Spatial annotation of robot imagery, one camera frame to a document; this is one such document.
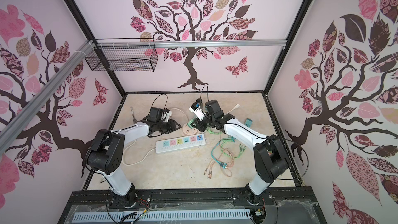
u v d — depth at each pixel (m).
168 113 0.91
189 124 0.83
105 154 0.48
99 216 0.70
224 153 0.89
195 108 0.74
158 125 0.76
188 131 0.95
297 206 0.72
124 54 0.95
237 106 1.10
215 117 0.67
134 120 1.04
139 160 0.86
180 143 0.90
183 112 1.03
